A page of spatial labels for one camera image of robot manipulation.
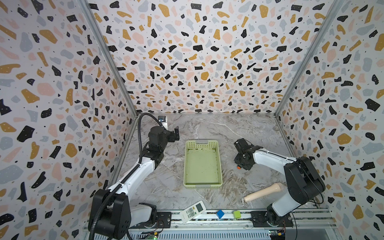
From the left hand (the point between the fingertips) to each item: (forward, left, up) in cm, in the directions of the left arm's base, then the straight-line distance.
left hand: (169, 124), depth 81 cm
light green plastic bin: (-14, -18, -26) cm, 34 cm away
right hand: (-10, -39, -22) cm, 46 cm away
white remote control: (-38, -12, -24) cm, 47 cm away
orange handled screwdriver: (-15, -40, -23) cm, 49 cm away
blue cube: (-40, -26, -23) cm, 53 cm away
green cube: (-40, -35, -24) cm, 59 cm away
